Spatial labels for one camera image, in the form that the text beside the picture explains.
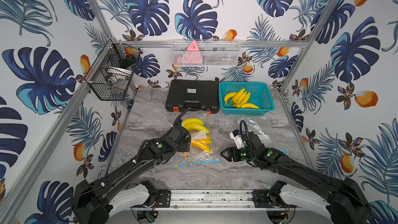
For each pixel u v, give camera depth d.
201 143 0.88
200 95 1.09
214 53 1.03
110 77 0.84
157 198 0.75
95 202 0.39
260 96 1.15
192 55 0.91
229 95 1.14
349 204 0.40
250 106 1.04
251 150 0.62
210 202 0.74
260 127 0.90
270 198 0.67
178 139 0.58
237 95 1.12
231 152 0.72
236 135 0.74
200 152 0.88
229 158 0.72
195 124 0.92
